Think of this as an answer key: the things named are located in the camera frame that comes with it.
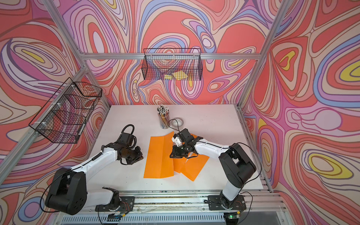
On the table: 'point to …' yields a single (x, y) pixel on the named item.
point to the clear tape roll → (177, 122)
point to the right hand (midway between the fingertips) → (171, 159)
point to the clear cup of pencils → (163, 111)
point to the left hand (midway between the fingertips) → (145, 156)
